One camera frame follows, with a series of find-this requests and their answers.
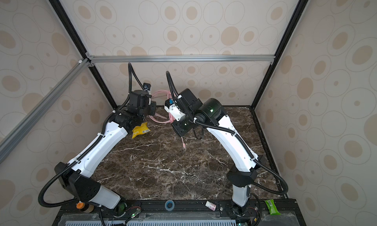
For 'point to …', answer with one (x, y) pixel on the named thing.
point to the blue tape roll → (169, 205)
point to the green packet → (272, 208)
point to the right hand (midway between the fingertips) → (175, 128)
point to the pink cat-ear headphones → (157, 114)
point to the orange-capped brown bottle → (85, 207)
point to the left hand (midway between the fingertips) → (152, 98)
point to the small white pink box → (210, 205)
